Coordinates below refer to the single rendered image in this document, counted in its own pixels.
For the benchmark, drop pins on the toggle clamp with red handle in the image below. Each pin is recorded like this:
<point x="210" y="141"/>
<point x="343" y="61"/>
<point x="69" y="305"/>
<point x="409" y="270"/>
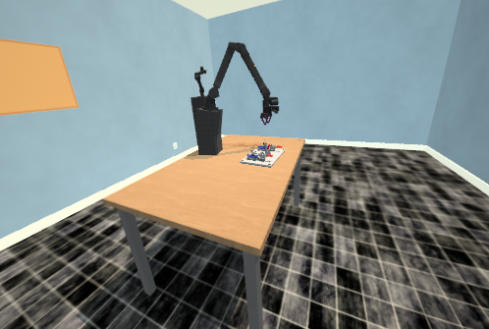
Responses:
<point x="273" y="147"/>

